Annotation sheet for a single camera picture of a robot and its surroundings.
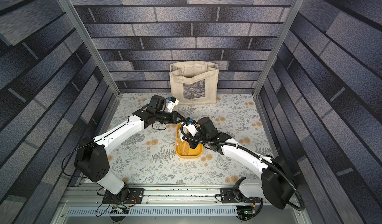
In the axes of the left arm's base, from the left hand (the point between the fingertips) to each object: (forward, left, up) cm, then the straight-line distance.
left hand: (185, 118), depth 79 cm
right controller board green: (-40, -30, -22) cm, 54 cm away
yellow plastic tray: (-9, +1, -21) cm, 23 cm away
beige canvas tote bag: (+26, -5, +4) cm, 27 cm away
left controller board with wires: (-39, +31, -22) cm, 55 cm away
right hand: (-7, +1, -6) cm, 10 cm away
